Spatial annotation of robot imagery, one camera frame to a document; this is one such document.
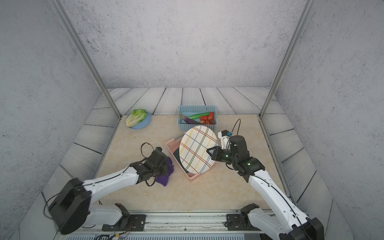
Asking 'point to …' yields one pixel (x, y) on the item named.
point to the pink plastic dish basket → (171, 145)
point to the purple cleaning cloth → (163, 179)
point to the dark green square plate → (176, 153)
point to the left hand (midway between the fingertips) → (169, 167)
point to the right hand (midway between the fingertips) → (207, 151)
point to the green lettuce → (136, 116)
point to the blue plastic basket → (191, 110)
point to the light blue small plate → (143, 123)
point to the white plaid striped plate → (193, 153)
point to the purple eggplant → (189, 121)
